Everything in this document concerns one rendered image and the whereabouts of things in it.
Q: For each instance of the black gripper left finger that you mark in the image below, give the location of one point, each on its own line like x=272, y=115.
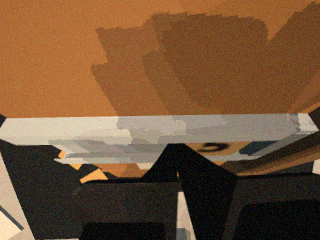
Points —
x=151, y=198

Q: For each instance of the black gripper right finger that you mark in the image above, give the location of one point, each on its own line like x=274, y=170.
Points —
x=214, y=196

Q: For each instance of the white paper ticket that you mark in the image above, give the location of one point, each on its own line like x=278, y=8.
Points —
x=145, y=166

